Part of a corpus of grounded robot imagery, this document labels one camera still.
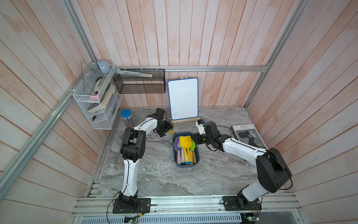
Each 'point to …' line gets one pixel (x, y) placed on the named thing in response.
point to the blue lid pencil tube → (126, 115)
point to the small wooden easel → (184, 120)
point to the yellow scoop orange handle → (171, 131)
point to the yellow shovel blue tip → (189, 143)
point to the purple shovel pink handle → (179, 149)
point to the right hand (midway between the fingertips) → (192, 136)
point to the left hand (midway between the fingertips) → (170, 131)
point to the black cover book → (248, 133)
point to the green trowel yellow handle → (192, 148)
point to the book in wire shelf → (99, 106)
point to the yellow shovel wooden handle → (194, 157)
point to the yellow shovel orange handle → (184, 142)
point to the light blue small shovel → (182, 157)
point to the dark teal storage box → (175, 136)
